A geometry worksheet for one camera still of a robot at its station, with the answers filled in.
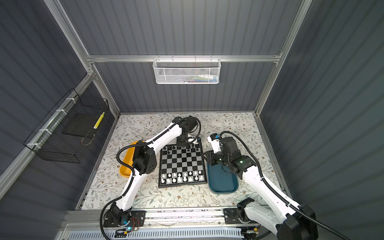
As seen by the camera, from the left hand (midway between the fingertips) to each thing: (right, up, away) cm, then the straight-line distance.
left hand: (181, 140), depth 96 cm
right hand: (+15, -6, -19) cm, 25 cm away
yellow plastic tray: (-33, -17, -7) cm, 38 cm away
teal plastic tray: (+24, -23, -10) cm, 35 cm away
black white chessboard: (+1, -15, -5) cm, 16 cm away
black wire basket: (-55, +5, -24) cm, 60 cm away
